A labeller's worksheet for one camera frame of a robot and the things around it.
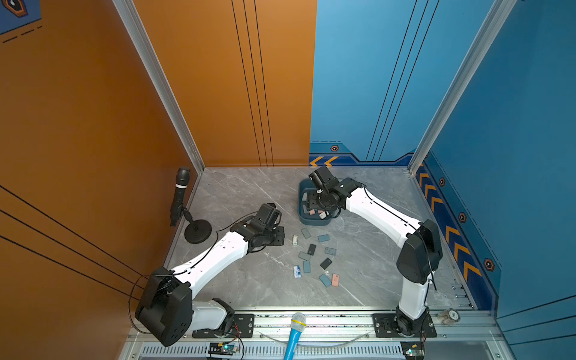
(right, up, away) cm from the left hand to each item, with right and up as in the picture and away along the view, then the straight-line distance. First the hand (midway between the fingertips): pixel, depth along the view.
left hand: (282, 232), depth 85 cm
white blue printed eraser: (+6, -15, -1) cm, 16 cm away
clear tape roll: (+54, -23, -15) cm, 60 cm away
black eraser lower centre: (+17, -12, +2) cm, 21 cm away
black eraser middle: (+12, -8, +6) cm, 16 cm away
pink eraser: (+13, +6, +14) cm, 20 cm away
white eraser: (+17, +5, +13) cm, 22 cm away
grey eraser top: (+9, -2, +11) cm, 15 cm away
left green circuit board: (-18, -34, -15) cm, 41 cm away
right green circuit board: (+43, -34, -14) cm, 57 cm away
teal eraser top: (+17, -4, +10) cm, 20 cm away
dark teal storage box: (+12, +4, +14) cm, 18 cm away
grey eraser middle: (+9, -10, +4) cm, 14 cm away
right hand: (+12, +11, +2) cm, 17 cm away
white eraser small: (+5, -5, +7) cm, 10 cm away
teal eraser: (+10, -14, +2) cm, 17 cm away
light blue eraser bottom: (+16, -18, -2) cm, 24 cm away
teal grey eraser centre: (+19, -8, +5) cm, 22 cm away
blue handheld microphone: (+6, -26, -15) cm, 31 cm away
